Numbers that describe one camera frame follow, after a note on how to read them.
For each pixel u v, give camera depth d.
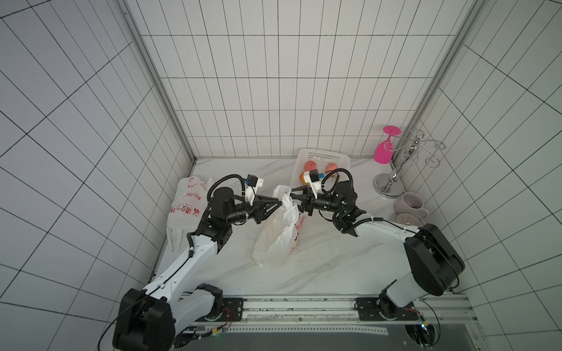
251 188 0.65
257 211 0.64
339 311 0.74
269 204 0.72
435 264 0.44
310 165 1.09
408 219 0.92
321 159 1.10
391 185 1.06
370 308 0.72
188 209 0.90
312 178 0.66
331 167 1.09
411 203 0.98
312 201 0.68
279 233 0.68
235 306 0.75
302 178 0.67
